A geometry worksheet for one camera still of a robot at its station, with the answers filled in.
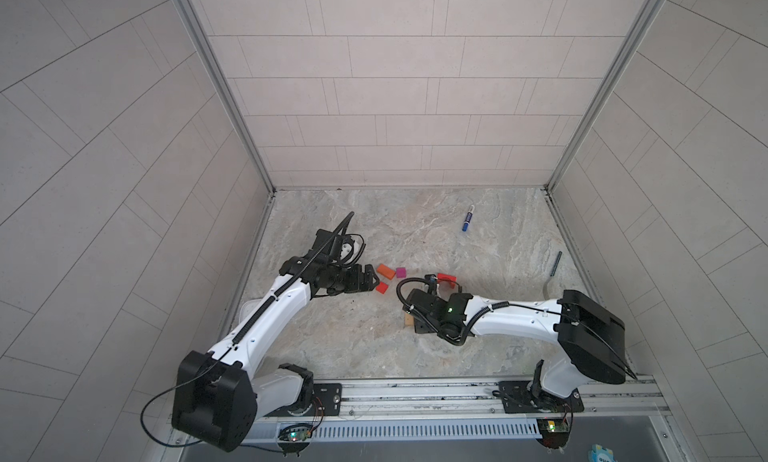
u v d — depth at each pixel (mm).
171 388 360
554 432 680
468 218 1059
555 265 947
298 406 597
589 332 466
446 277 914
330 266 658
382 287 933
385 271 939
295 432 642
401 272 938
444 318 596
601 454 632
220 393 384
